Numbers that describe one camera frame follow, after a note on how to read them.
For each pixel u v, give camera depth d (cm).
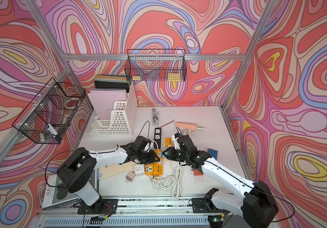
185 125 105
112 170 84
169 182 80
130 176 82
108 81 94
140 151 74
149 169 84
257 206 39
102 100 91
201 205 73
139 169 80
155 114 111
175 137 74
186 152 60
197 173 82
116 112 83
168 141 96
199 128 103
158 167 83
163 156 77
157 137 99
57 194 75
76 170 46
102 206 72
